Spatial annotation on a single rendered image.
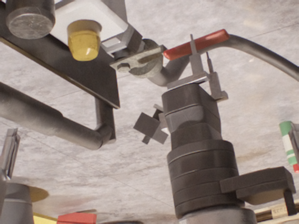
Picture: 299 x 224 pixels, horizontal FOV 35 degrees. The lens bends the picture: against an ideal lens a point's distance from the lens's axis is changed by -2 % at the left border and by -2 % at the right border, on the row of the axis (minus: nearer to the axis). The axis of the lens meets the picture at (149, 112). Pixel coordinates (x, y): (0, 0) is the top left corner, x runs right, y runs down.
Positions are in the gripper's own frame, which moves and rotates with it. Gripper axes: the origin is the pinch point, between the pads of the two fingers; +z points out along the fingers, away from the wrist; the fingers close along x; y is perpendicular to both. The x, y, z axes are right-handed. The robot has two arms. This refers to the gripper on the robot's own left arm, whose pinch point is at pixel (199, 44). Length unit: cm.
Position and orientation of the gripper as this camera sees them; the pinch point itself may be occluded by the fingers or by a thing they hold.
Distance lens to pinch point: 58.6
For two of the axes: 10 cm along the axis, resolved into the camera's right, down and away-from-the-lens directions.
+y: -8.8, 3.0, 3.8
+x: 4.6, 3.0, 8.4
